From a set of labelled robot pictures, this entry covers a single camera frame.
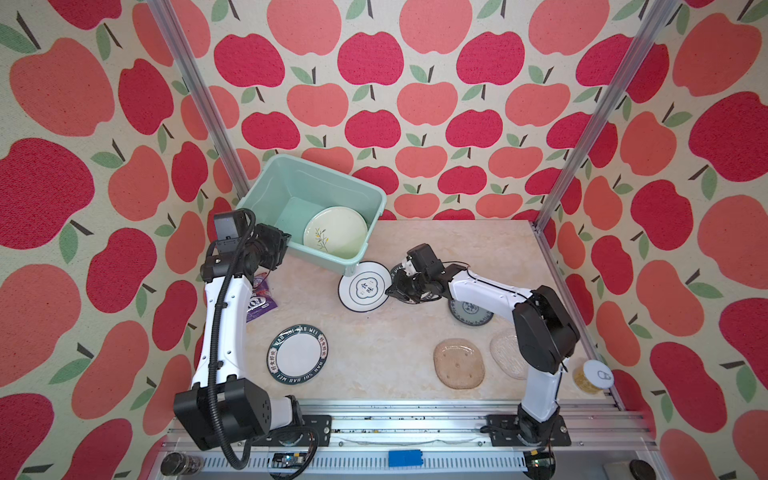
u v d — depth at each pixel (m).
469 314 0.95
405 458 0.69
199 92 0.83
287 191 0.95
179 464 0.62
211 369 0.40
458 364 0.86
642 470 0.61
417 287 0.78
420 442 0.73
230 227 0.55
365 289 0.93
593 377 0.78
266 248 0.64
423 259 0.73
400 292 0.81
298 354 0.86
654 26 0.71
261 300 0.96
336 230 0.93
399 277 0.82
